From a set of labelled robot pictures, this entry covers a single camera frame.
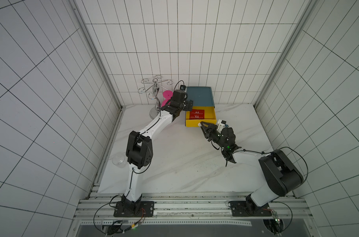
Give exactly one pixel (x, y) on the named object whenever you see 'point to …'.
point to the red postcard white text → (197, 114)
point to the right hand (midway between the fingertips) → (201, 121)
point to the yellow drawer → (209, 116)
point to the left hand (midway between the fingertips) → (183, 103)
